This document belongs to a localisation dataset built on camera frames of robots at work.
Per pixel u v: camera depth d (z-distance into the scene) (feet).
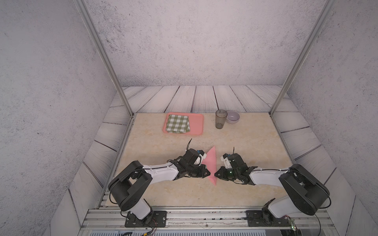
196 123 3.84
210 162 3.07
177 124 3.71
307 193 1.44
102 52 2.80
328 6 2.30
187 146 2.38
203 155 2.67
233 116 3.79
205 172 2.60
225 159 2.78
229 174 2.53
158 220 2.39
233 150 3.36
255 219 2.37
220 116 3.41
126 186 1.50
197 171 2.44
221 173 2.58
